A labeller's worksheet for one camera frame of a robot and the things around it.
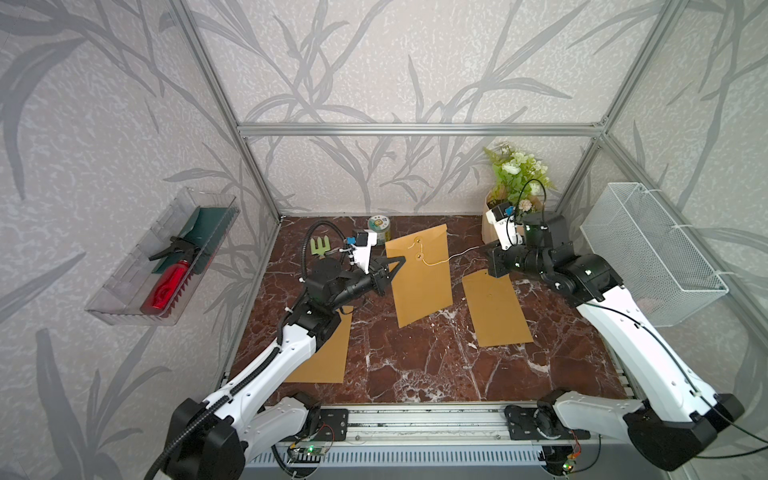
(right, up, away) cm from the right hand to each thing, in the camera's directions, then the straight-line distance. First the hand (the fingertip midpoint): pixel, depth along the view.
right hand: (480, 246), depth 70 cm
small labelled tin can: (-27, +7, +38) cm, 47 cm away
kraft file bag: (-40, -34, +15) cm, 55 cm away
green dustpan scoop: (-68, +2, +1) cm, 68 cm away
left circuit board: (-40, -49, 0) cm, 64 cm away
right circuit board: (+19, -52, +2) cm, 55 cm away
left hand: (-18, -4, -2) cm, 19 cm away
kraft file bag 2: (-14, -8, +2) cm, 16 cm away
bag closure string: (-9, -4, +2) cm, 10 cm away
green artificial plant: (+18, +21, +22) cm, 36 cm away
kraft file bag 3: (+11, -21, +24) cm, 34 cm away
